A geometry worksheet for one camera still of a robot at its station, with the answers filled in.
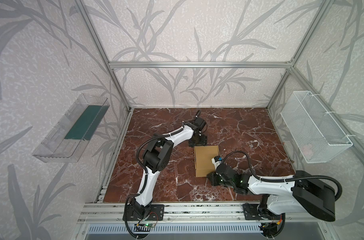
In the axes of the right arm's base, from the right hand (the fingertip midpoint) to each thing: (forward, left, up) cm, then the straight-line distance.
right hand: (206, 171), depth 84 cm
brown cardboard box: (+4, +2, +3) cm, 5 cm away
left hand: (+20, 0, 0) cm, 20 cm away
